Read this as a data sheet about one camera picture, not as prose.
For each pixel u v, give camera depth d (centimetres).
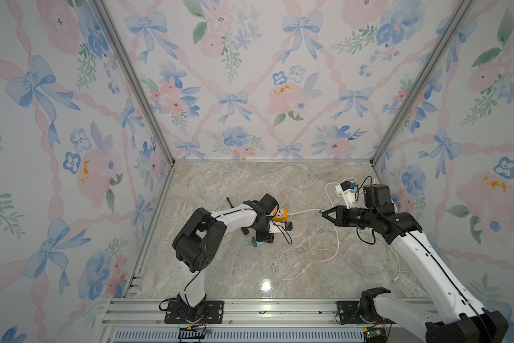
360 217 62
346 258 86
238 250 88
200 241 50
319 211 76
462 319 38
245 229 92
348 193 68
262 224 78
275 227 82
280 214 97
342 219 64
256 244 88
